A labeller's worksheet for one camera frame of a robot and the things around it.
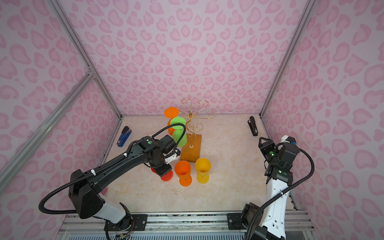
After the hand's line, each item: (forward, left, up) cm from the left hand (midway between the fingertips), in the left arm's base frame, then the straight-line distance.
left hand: (165, 169), depth 76 cm
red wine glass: (+2, +2, -14) cm, 14 cm away
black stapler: (+37, -57, -12) cm, 69 cm away
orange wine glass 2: (+1, -8, -3) cm, 9 cm away
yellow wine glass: (+4, -19, -5) cm, 20 cm away
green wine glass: (+14, -7, +14) cm, 21 cm away
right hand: (+10, -48, +11) cm, 51 cm away
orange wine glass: (+22, -4, +19) cm, 29 cm away
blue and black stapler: (+31, +36, -14) cm, 50 cm away
